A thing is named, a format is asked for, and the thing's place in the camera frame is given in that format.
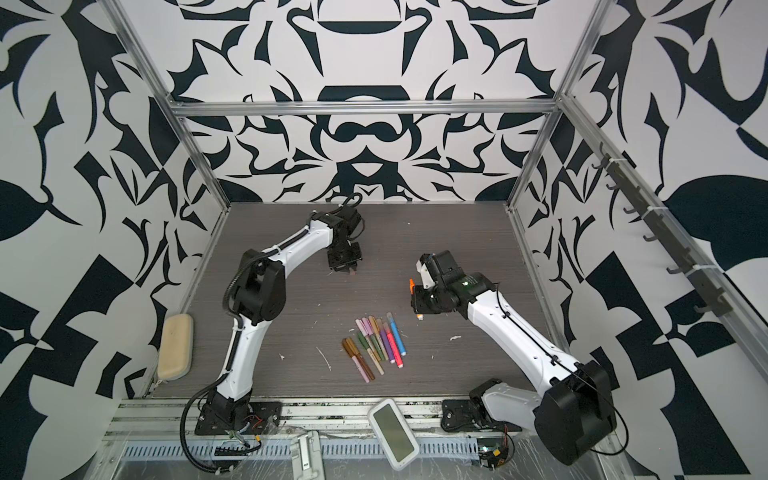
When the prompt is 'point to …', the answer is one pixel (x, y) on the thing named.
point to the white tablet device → (393, 433)
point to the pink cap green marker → (372, 337)
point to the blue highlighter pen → (396, 334)
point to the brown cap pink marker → (355, 359)
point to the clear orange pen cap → (352, 273)
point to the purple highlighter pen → (385, 341)
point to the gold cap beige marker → (375, 328)
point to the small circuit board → (492, 452)
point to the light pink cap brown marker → (363, 331)
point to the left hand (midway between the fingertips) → (358, 261)
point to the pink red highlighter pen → (393, 347)
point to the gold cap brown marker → (355, 351)
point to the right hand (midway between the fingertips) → (414, 301)
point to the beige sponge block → (176, 348)
